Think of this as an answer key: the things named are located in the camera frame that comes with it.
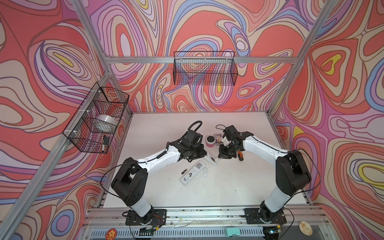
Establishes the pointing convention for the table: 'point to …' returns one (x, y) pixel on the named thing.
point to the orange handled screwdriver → (240, 155)
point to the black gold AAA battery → (184, 171)
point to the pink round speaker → (210, 140)
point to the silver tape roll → (107, 118)
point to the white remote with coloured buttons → (213, 161)
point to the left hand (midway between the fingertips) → (208, 153)
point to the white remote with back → (192, 172)
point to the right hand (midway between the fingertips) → (221, 159)
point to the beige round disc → (305, 228)
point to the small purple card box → (218, 139)
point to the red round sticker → (111, 234)
